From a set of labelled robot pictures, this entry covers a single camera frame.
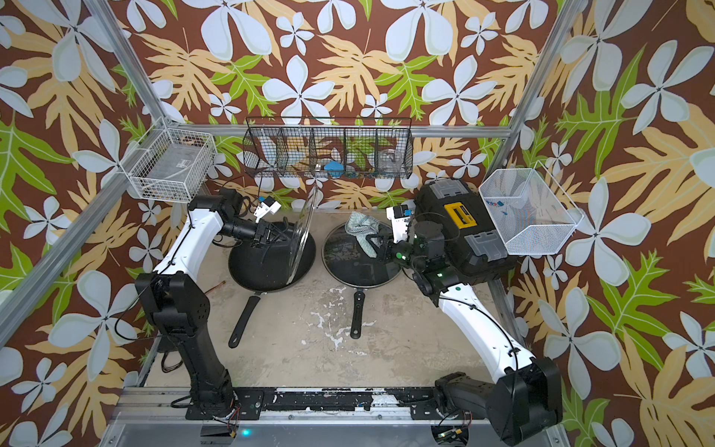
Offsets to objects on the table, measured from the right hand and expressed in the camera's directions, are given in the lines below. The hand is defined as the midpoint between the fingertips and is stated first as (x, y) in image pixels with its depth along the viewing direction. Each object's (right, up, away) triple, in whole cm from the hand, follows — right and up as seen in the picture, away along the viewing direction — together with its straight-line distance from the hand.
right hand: (367, 237), depth 74 cm
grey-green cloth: (-1, +3, -4) cm, 5 cm away
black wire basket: (-12, +32, +24) cm, 42 cm away
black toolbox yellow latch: (+34, -4, +12) cm, 36 cm away
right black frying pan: (-2, -22, +8) cm, 24 cm away
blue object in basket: (-10, +23, +20) cm, 32 cm away
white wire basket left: (-61, +23, +12) cm, 67 cm away
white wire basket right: (+51, +7, +9) cm, 52 cm away
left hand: (-23, -1, +5) cm, 23 cm away
